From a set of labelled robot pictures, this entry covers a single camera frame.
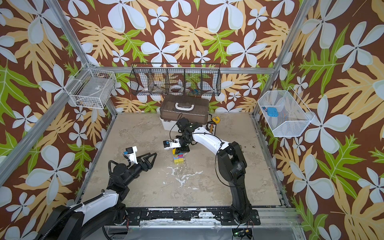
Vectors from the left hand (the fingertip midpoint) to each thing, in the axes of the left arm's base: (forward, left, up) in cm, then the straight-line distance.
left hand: (152, 152), depth 80 cm
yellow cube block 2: (+1, -12, -13) cm, 18 cm away
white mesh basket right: (+19, -75, +11) cm, 78 cm away
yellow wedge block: (+5, -11, -7) cm, 14 cm away
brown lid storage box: (+30, -10, +5) cm, 32 cm away
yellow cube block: (+2, -15, -13) cm, 20 cm away
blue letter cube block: (+3, -11, -12) cm, 17 cm away
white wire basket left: (+32, +37, +18) cm, 52 cm away
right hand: (+7, -11, -6) cm, 15 cm away
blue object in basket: (+22, -69, +10) cm, 73 cm away
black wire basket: (+47, -11, +15) cm, 51 cm away
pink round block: (+4, -15, -10) cm, 19 cm away
